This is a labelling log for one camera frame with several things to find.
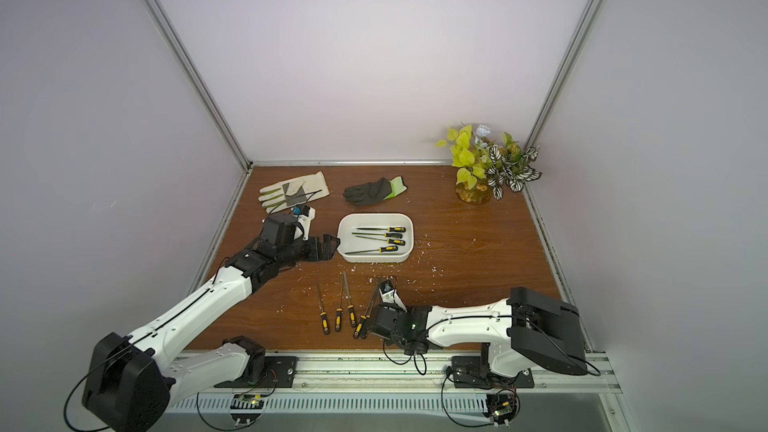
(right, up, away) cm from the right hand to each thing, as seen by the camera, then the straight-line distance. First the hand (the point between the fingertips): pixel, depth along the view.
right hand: (387, 318), depth 81 cm
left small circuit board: (-35, -18, -9) cm, 40 cm away
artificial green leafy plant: (+34, +43, +6) cm, 55 cm away
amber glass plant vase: (+33, +34, +25) cm, 54 cm away
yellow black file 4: (-14, +1, +2) cm, 14 cm away
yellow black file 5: (-10, +2, +2) cm, 11 cm away
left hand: (-16, +22, +1) cm, 27 cm away
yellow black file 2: (-1, +21, +17) cm, 27 cm away
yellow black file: (0, +22, +19) cm, 29 cm away
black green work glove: (-8, +35, +29) cm, 46 cm away
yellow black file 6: (-6, -3, -2) cm, 7 cm away
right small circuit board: (+28, -16, -11) cm, 34 cm away
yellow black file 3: (-18, 0, +2) cm, 18 cm away
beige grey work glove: (-37, +35, +30) cm, 59 cm away
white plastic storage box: (-4, +20, +18) cm, 27 cm away
